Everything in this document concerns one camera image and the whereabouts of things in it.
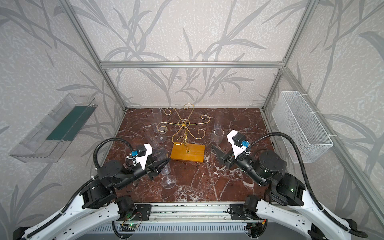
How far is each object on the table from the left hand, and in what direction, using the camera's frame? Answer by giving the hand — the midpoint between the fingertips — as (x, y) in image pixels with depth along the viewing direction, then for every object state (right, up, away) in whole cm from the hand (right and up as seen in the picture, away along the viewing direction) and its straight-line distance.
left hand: (169, 152), depth 60 cm
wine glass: (-3, -17, +12) cm, 21 cm away
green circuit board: (-23, -39, +12) cm, 47 cm away
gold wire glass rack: (-2, +1, +45) cm, 45 cm away
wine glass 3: (+24, +15, +29) cm, 40 cm away
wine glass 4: (+22, +5, +21) cm, 31 cm away
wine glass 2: (-15, +1, +42) cm, 45 cm away
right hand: (+20, +8, -5) cm, 22 cm away
